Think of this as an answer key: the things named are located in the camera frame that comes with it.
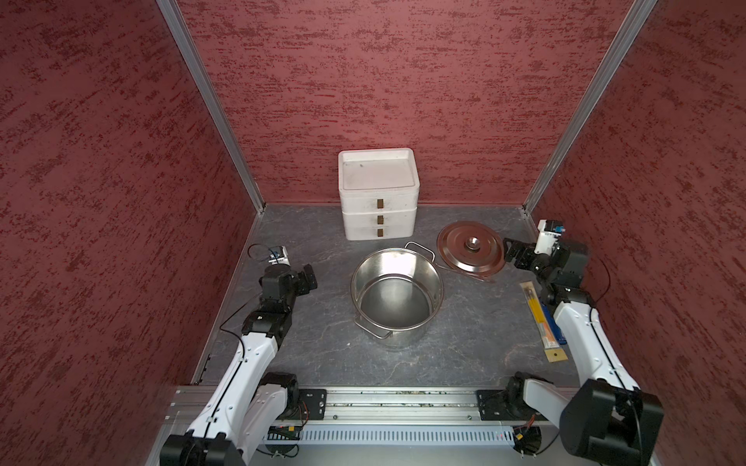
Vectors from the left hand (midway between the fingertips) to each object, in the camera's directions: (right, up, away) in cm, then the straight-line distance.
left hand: (294, 275), depth 82 cm
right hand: (+64, +9, 0) cm, 65 cm away
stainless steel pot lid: (+59, +7, +24) cm, 64 cm away
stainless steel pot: (+30, -7, +12) cm, 33 cm away
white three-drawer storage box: (+25, +26, +10) cm, 38 cm away
